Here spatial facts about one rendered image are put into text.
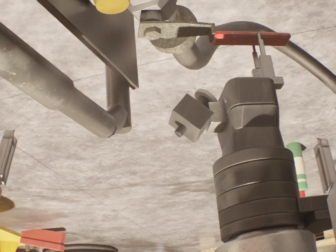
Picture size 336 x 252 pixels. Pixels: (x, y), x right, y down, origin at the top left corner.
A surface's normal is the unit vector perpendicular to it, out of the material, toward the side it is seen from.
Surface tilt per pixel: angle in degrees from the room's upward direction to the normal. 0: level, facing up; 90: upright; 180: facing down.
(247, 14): 0
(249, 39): 0
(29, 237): 90
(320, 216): 90
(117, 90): 91
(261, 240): 90
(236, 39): 0
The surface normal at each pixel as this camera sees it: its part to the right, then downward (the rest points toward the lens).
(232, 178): -0.66, -0.24
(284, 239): 0.12, -0.40
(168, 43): -0.37, -0.18
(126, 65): 0.93, -0.22
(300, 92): 0.10, 0.91
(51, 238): -0.26, -0.36
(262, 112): 0.15, -0.07
